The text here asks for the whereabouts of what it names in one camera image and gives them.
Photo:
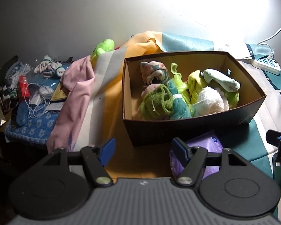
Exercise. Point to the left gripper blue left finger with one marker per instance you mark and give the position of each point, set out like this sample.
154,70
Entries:
106,151

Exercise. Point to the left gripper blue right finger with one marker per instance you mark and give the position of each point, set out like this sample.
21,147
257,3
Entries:
182,151

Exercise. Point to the dark green knit sock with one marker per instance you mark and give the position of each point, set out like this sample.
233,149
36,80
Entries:
157,104

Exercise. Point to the white fluffy towel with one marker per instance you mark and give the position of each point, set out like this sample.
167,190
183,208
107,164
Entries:
211,101

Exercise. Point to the neon green knotted cloth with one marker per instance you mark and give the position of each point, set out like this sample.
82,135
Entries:
182,86

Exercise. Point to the pink teddy bear plush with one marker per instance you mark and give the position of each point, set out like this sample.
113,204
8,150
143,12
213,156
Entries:
149,89

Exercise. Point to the mint green sock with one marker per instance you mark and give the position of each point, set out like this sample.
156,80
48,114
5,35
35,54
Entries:
211,74

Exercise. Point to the floral patterned cloth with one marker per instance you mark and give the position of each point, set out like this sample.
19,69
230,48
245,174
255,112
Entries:
154,72

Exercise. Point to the yellow fluffy towel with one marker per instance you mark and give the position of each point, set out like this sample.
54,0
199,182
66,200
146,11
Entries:
195,84

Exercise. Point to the green cow plush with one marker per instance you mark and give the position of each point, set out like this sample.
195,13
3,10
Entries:
230,87

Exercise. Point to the purple tissue pack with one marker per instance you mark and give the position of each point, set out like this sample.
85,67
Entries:
206,159

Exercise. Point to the multicolour striped bed sheet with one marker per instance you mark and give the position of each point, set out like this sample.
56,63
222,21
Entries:
103,117

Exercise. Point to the brown cardboard box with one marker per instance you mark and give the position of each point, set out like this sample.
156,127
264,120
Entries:
152,133

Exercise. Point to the yellow book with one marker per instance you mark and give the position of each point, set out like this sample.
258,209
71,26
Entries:
60,93

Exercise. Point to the blue flower patterned towel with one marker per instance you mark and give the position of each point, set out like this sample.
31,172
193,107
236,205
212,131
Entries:
32,130

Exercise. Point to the pink cloth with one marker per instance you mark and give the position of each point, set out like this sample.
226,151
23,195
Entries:
78,79

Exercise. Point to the white power strip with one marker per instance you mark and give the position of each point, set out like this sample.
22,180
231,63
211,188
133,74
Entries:
268,65

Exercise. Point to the white gloves pair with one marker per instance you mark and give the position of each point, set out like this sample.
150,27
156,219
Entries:
49,68

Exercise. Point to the green frog plush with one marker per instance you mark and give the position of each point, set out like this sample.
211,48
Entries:
103,47

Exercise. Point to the black white striped socks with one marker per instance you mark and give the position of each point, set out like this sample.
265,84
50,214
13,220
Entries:
10,74

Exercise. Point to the white charger with cable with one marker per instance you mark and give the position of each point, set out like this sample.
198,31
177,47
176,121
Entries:
39,102

